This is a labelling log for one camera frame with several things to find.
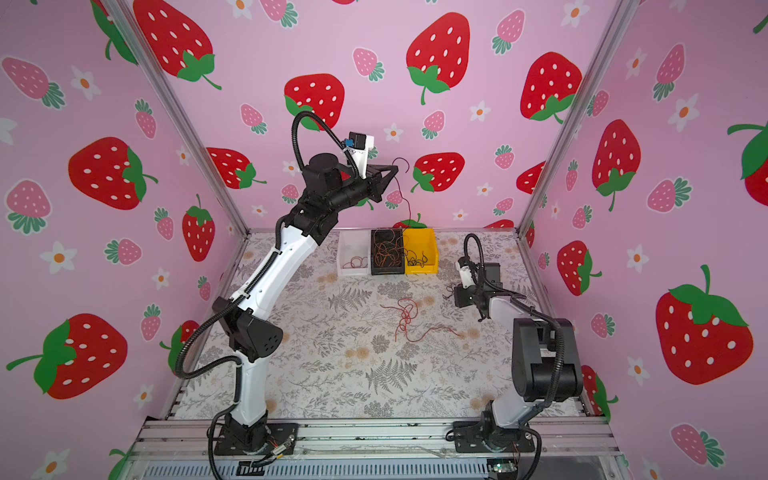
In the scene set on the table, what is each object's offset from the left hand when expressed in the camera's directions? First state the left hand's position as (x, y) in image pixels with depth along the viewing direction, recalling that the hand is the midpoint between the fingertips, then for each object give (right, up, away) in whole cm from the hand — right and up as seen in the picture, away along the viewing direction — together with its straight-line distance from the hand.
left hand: (398, 166), depth 69 cm
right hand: (+20, -31, +27) cm, 46 cm away
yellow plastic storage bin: (+9, -19, +46) cm, 50 cm away
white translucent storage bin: (-17, -19, +45) cm, 52 cm away
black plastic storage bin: (+1, -26, +35) cm, 44 cm away
